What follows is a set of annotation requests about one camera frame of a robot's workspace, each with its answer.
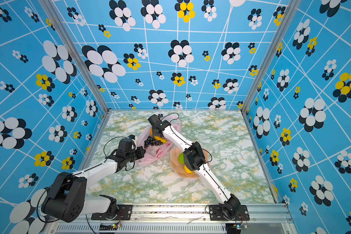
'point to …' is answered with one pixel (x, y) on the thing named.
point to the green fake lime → (181, 158)
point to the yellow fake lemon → (187, 170)
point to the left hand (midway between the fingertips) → (146, 150)
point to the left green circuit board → (108, 226)
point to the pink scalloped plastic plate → (179, 167)
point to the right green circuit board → (236, 227)
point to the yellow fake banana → (158, 138)
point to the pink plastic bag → (155, 153)
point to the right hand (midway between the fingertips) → (161, 131)
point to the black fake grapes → (150, 140)
